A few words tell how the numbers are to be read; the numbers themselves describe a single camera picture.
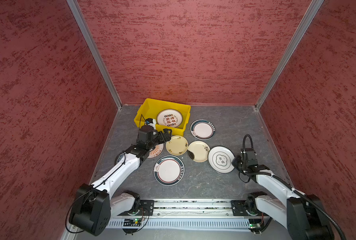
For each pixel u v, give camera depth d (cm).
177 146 98
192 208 76
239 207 75
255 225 71
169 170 87
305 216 42
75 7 71
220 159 91
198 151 95
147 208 75
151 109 117
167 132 75
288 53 89
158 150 95
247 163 68
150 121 74
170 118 110
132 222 71
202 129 107
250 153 69
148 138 63
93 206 40
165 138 74
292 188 46
